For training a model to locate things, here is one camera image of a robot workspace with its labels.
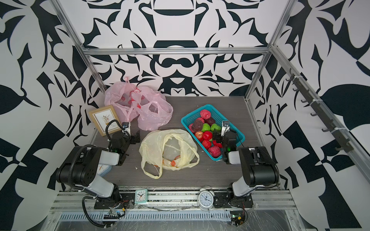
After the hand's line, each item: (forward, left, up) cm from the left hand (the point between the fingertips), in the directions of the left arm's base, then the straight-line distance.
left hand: (129, 128), depth 94 cm
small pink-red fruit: (-1, -39, 0) cm, 39 cm away
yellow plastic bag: (-13, -25, -6) cm, 29 cm away
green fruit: (0, -55, -1) cm, 55 cm away
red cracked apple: (-13, -49, -1) cm, 50 cm away
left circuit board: (-46, 0, -4) cm, 46 cm away
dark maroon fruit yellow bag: (-2, -44, +4) cm, 44 cm away
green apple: (-1, -50, -1) cm, 50 cm away
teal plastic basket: (+6, -40, 0) cm, 40 cm away
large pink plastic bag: (+32, +10, -4) cm, 34 cm away
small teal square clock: (-38, -12, -5) cm, 40 cm away
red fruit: (-9, -49, +3) cm, 50 cm away
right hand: (-2, -60, +1) cm, 60 cm away
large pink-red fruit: (+6, -49, +4) cm, 50 cm away
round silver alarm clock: (-41, -44, -2) cm, 60 cm away
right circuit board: (-49, -60, -8) cm, 77 cm away
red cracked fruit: (-7, -45, 0) cm, 45 cm away
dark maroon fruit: (+4, -54, -1) cm, 54 cm away
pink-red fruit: (-18, -53, 0) cm, 56 cm away
